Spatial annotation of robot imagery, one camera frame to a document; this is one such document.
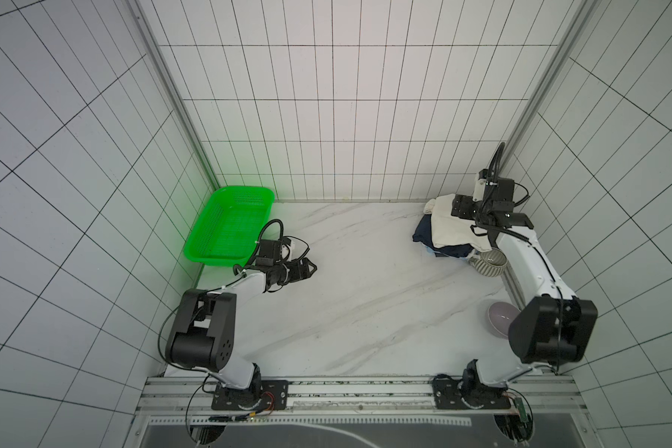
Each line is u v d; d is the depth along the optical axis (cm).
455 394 73
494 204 63
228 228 110
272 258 74
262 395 72
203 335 45
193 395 70
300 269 81
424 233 100
